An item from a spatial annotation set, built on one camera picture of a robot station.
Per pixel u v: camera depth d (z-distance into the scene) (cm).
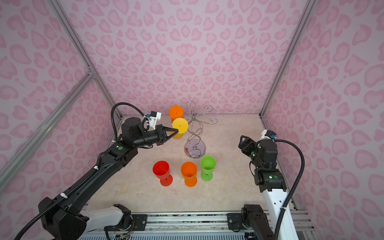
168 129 65
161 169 75
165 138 62
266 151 50
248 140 63
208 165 80
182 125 69
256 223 59
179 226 72
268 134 61
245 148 63
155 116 65
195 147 98
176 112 76
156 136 61
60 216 37
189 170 77
